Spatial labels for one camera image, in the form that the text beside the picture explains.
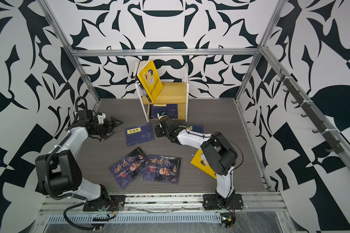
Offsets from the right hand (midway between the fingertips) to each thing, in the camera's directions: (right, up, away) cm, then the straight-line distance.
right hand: (157, 126), depth 91 cm
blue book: (0, +15, +14) cm, 20 cm away
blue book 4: (+27, -2, +10) cm, 29 cm away
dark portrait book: (-15, -23, -8) cm, 29 cm away
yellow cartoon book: (-5, +29, -10) cm, 31 cm away
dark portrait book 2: (+4, -24, -7) cm, 25 cm away
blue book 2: (+7, +11, +14) cm, 19 cm away
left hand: (-23, +1, -4) cm, 23 cm away
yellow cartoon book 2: (+25, -19, -4) cm, 32 cm away
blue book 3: (-13, -6, +8) cm, 16 cm away
